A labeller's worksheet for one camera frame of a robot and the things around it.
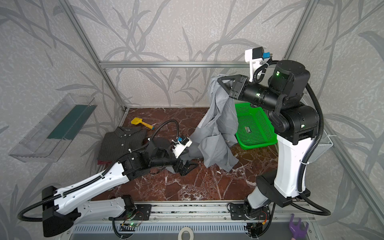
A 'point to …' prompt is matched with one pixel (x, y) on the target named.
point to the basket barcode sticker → (248, 129)
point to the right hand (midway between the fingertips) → (219, 75)
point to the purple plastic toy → (295, 230)
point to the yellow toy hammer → (138, 120)
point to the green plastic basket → (254, 128)
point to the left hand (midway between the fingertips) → (194, 155)
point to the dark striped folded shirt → (114, 143)
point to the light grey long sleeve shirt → (214, 139)
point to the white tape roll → (184, 229)
